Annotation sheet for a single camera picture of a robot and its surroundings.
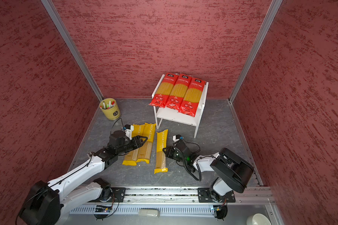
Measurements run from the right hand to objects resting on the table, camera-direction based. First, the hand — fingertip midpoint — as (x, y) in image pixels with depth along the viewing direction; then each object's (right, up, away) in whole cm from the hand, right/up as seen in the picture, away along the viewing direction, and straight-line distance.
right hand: (162, 152), depth 85 cm
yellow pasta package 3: (0, +6, +3) cm, 7 cm away
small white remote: (-2, -24, -18) cm, 30 cm away
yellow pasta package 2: (-11, 0, +2) cm, 11 cm away
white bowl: (+46, -23, -24) cm, 56 cm away
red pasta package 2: (-3, +31, -14) cm, 35 cm away
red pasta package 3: (+18, +34, -12) cm, 40 cm away
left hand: (-10, +8, -4) cm, 13 cm away
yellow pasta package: (-19, -3, 0) cm, 19 cm away
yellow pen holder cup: (-37, +28, +9) cm, 47 cm away
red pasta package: (+3, +41, -6) cm, 42 cm away
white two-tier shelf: (+2, +24, +4) cm, 24 cm away
